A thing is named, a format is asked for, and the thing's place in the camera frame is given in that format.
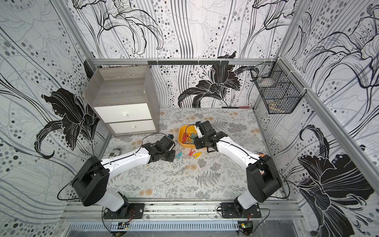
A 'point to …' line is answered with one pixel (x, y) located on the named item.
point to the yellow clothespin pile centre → (197, 154)
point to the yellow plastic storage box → (187, 129)
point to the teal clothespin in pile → (179, 155)
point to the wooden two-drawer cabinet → (127, 98)
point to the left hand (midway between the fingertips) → (173, 157)
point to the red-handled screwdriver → (238, 107)
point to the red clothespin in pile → (191, 152)
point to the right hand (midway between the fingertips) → (198, 140)
